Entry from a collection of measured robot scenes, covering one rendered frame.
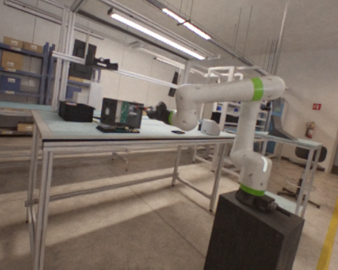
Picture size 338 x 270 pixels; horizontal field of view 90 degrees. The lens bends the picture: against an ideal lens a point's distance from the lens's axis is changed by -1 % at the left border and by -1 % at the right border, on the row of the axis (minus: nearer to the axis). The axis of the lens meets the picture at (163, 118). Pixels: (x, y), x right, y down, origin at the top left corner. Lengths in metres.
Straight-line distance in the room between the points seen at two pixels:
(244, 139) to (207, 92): 0.41
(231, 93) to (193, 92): 0.18
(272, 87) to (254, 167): 0.39
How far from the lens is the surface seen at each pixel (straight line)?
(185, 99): 0.80
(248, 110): 1.10
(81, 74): 3.13
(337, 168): 7.34
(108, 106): 1.41
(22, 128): 4.84
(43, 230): 1.31
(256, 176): 0.99
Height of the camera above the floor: 1.23
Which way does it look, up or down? 5 degrees down
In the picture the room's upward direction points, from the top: 9 degrees clockwise
